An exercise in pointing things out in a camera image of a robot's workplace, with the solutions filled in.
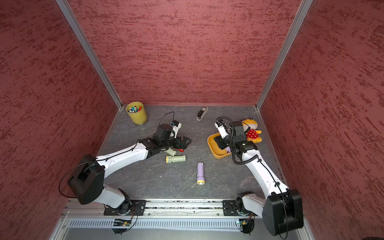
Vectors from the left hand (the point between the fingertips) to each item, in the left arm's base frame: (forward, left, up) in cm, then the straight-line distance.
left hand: (183, 142), depth 85 cm
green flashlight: (-2, +8, -9) cm, 12 cm away
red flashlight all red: (+1, +2, -12) cm, 12 cm away
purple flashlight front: (-18, -10, -9) cm, 23 cm away
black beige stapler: (+31, -11, -9) cm, 35 cm away
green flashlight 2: (-7, +8, -9) cm, 14 cm away
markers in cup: (+27, +37, -2) cm, 46 cm away
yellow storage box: (+2, -21, -14) cm, 25 cm away
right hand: (+1, -20, +2) cm, 20 cm away
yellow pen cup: (+21, +32, -4) cm, 39 cm away
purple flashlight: (-9, -23, +10) cm, 27 cm away
